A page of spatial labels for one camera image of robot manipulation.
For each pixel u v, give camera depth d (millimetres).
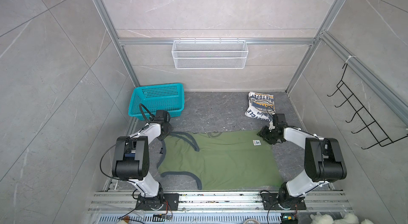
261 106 1072
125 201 749
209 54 1005
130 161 468
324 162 464
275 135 716
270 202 729
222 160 871
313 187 534
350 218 661
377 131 615
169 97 1144
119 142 488
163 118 762
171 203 734
